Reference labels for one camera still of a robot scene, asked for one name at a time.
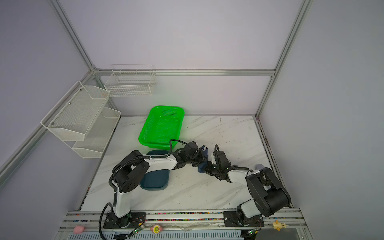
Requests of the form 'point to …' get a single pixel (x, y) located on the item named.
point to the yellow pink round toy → (156, 229)
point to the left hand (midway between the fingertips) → (209, 158)
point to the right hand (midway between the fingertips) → (201, 168)
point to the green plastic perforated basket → (164, 123)
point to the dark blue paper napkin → (202, 166)
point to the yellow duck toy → (278, 226)
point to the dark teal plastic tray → (157, 180)
